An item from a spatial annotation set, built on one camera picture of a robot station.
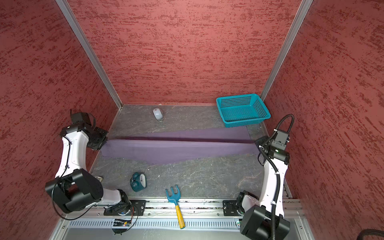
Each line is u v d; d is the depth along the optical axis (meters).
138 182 0.76
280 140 0.56
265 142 0.66
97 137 0.70
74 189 0.44
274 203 0.39
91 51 0.88
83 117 0.61
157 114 1.07
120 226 0.73
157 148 0.83
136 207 0.70
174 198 0.75
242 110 1.18
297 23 0.76
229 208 0.74
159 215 0.73
